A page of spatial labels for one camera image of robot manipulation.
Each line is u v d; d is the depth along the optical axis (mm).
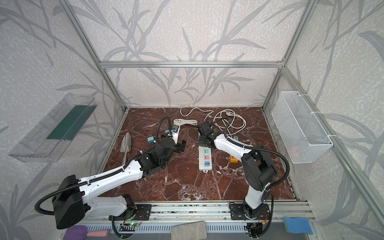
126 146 983
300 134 628
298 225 685
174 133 645
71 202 386
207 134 702
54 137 641
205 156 911
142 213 724
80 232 684
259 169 464
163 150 559
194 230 666
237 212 736
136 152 938
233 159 902
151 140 989
